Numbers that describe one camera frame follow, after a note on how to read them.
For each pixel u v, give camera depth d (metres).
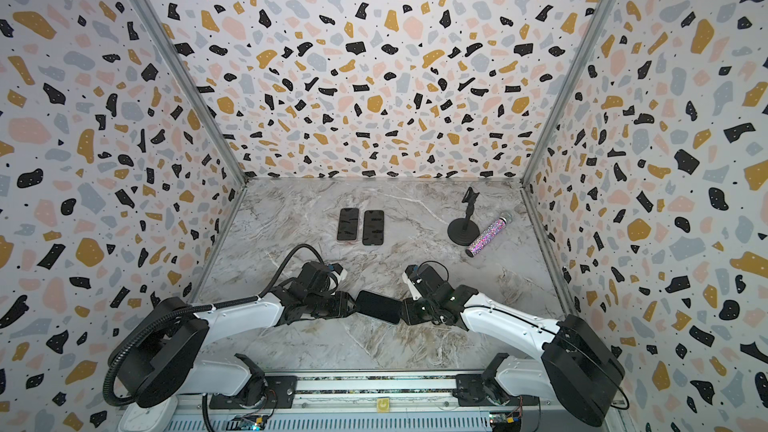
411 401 0.73
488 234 1.03
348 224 1.06
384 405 0.72
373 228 1.08
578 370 0.42
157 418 0.67
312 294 0.72
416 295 0.75
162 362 0.42
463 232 1.04
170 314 0.46
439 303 0.64
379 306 0.86
